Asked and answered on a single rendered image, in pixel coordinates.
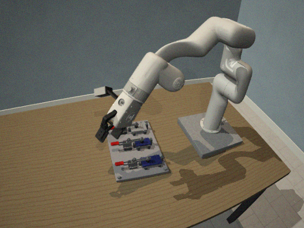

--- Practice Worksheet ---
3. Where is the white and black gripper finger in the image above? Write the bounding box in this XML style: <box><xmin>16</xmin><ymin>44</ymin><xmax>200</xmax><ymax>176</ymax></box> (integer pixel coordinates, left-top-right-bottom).
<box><xmin>95</xmin><ymin>110</ymin><xmax>117</xmax><ymax>142</ymax></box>
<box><xmin>111</xmin><ymin>127</ymin><xmax>125</xmax><ymax>139</ymax></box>

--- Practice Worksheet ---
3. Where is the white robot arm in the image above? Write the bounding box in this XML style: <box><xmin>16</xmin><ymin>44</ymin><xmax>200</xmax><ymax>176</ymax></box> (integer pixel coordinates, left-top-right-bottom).
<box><xmin>124</xmin><ymin>17</ymin><xmax>255</xmax><ymax>134</ymax></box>

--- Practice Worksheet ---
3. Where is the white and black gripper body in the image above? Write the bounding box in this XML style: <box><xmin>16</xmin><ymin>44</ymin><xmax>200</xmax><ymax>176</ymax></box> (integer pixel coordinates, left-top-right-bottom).
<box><xmin>108</xmin><ymin>88</ymin><xmax>145</xmax><ymax>128</ymax></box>

